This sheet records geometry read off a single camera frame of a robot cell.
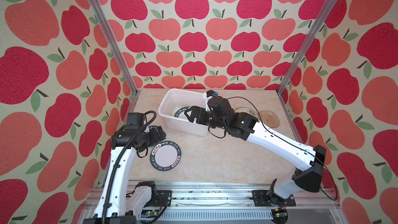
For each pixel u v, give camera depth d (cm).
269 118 105
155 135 65
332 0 75
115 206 38
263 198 73
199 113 58
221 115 50
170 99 99
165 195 75
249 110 107
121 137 48
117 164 43
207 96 62
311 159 41
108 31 87
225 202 73
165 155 90
